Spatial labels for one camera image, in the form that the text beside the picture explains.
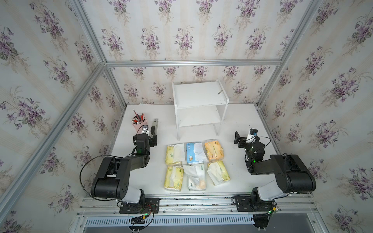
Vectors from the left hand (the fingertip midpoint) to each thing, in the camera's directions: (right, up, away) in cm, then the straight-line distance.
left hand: (147, 134), depth 93 cm
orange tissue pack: (+44, -10, -2) cm, 45 cm away
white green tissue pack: (+31, -21, -13) cm, 40 cm away
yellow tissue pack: (+44, -20, -12) cm, 50 cm away
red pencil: (-20, +17, +30) cm, 40 cm away
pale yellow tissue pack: (+19, -12, -4) cm, 23 cm away
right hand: (+63, +2, -3) cm, 63 cm away
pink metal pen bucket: (-6, +8, 0) cm, 10 cm away
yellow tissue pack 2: (+19, -22, -14) cm, 32 cm away
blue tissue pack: (+31, -11, -7) cm, 33 cm away
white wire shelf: (+33, +19, -16) cm, 41 cm away
